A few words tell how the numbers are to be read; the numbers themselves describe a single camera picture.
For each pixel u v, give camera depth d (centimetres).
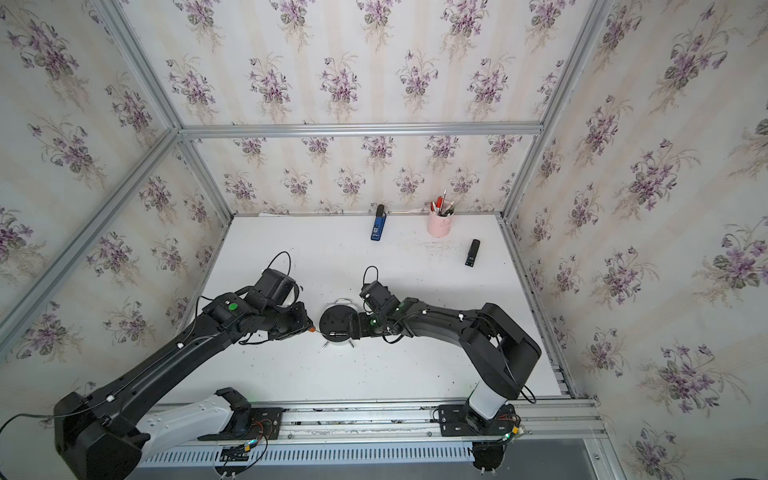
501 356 45
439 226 111
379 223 117
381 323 66
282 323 64
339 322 86
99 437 36
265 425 72
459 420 73
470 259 104
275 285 58
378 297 69
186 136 94
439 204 111
